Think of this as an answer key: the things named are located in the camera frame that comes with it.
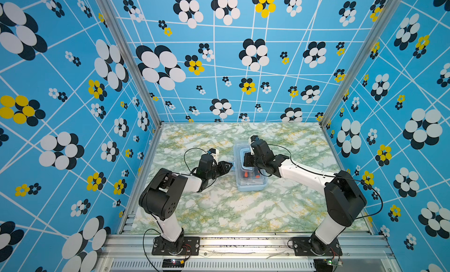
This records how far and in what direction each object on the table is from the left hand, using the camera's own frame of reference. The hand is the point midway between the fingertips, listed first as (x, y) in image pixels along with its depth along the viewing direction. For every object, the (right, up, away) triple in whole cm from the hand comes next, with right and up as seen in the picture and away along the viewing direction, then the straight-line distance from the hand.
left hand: (233, 165), depth 92 cm
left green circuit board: (-25, -38, -20) cm, 50 cm away
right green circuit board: (+36, -37, -23) cm, 56 cm away
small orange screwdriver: (+6, -3, -8) cm, 11 cm away
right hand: (+6, +4, -3) cm, 8 cm away
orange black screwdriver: (+12, -2, -5) cm, 13 cm away
